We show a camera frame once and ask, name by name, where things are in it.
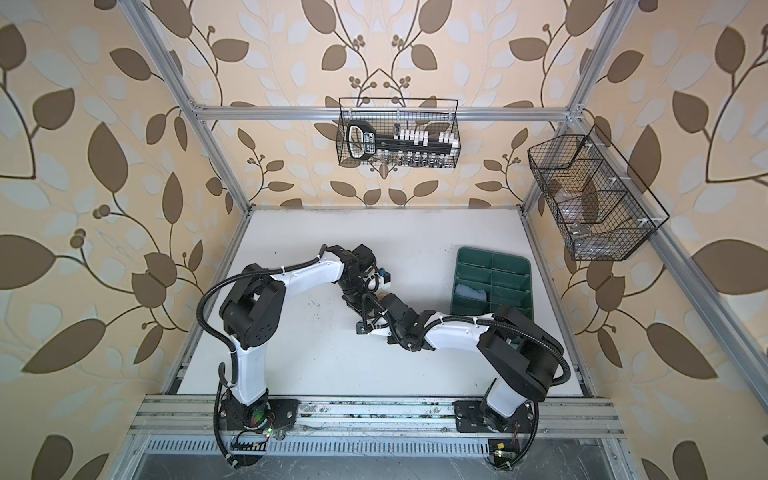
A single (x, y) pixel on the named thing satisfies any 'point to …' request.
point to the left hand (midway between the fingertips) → (374, 312)
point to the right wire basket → (599, 203)
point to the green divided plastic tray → (487, 279)
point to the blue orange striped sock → (466, 291)
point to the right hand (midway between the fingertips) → (391, 316)
